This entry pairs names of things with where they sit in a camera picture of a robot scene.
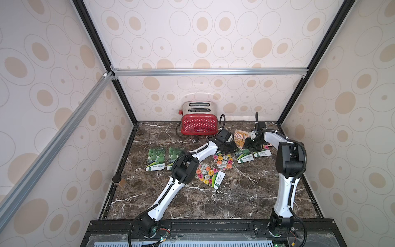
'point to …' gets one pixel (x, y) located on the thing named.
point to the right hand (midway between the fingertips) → (252, 147)
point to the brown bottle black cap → (118, 179)
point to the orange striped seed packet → (240, 137)
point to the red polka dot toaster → (199, 118)
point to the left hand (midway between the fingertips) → (242, 151)
